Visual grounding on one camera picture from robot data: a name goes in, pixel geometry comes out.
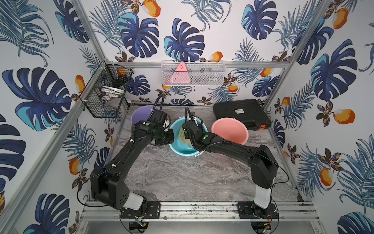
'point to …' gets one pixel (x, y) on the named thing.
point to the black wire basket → (104, 93)
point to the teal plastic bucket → (177, 146)
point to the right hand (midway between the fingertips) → (191, 125)
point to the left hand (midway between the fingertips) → (174, 141)
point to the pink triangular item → (180, 75)
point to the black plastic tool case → (251, 111)
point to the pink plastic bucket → (231, 129)
